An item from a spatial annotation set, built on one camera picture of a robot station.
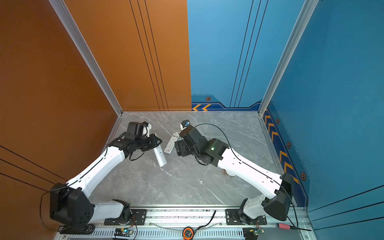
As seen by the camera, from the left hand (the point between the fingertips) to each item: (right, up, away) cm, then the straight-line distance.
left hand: (162, 140), depth 82 cm
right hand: (+12, -1, -11) cm, 16 cm away
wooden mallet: (+36, -20, +6) cm, 41 cm away
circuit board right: (+46, -43, -12) cm, 64 cm away
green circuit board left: (-17, -43, -11) cm, 48 cm away
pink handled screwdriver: (+60, -39, -13) cm, 73 cm away
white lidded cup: (+38, -19, -1) cm, 42 cm away
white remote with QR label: (0, -8, -4) cm, 9 cm away
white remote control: (+2, -4, +17) cm, 18 cm away
